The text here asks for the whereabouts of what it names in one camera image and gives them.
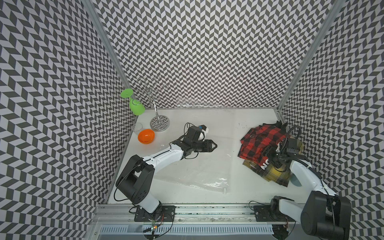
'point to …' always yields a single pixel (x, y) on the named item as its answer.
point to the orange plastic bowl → (146, 136)
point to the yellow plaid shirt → (270, 173)
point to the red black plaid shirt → (255, 142)
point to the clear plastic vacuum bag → (214, 169)
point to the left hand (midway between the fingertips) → (213, 147)
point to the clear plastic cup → (137, 127)
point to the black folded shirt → (278, 124)
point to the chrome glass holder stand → (158, 123)
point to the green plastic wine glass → (136, 106)
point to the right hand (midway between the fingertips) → (264, 157)
